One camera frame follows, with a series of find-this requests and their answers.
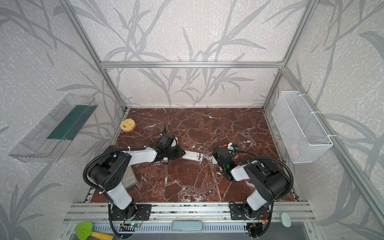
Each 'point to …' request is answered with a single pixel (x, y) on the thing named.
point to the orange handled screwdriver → (223, 146)
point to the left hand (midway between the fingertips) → (187, 150)
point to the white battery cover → (213, 160)
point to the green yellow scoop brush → (84, 230)
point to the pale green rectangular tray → (187, 226)
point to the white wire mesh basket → (304, 137)
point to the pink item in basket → (294, 150)
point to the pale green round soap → (286, 220)
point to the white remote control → (193, 155)
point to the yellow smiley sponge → (128, 125)
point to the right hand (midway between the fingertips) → (212, 143)
